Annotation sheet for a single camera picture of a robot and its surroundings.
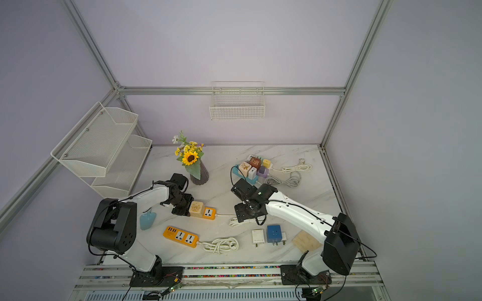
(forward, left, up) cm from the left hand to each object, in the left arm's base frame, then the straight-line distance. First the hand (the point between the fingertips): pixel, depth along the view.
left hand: (193, 208), depth 92 cm
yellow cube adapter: (+25, -38, +5) cm, 46 cm away
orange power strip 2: (-4, -9, +2) cm, 10 cm away
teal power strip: (+21, -21, +3) cm, 30 cm away
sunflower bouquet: (+14, -2, +25) cm, 29 cm away
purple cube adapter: (+20, -37, +1) cm, 42 cm away
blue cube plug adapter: (-14, -39, +4) cm, 42 cm away
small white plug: (-15, -43, +2) cm, 46 cm away
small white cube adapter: (+17, -30, +6) cm, 35 cm away
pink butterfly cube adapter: (+19, -25, +8) cm, 33 cm away
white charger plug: (-14, -32, +1) cm, 35 cm away
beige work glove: (-16, -53, 0) cm, 55 cm away
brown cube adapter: (+24, -31, +8) cm, 40 cm away
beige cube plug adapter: (-4, -4, +8) cm, 10 cm away
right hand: (-8, -28, +10) cm, 30 cm away
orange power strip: (-14, +2, +2) cm, 15 cm away
